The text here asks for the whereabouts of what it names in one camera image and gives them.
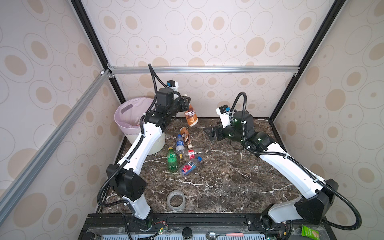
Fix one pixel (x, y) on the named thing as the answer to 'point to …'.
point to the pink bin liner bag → (128, 114)
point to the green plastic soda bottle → (172, 160)
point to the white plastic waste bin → (158, 146)
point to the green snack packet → (310, 233)
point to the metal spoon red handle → (212, 235)
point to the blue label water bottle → (180, 145)
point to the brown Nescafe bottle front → (191, 116)
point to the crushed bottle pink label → (188, 167)
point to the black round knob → (187, 232)
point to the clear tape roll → (175, 192)
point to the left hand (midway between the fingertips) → (192, 95)
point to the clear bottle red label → (191, 152)
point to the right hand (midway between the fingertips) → (211, 125)
